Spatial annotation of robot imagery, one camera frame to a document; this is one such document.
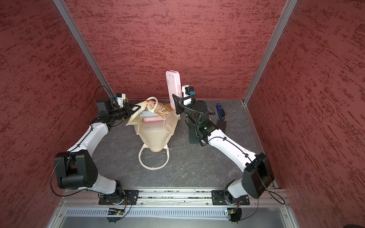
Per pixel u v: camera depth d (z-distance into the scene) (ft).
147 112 3.25
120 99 2.53
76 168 1.41
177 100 2.10
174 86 2.11
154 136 3.12
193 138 3.13
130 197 2.42
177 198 2.48
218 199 2.42
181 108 1.38
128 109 2.38
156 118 3.31
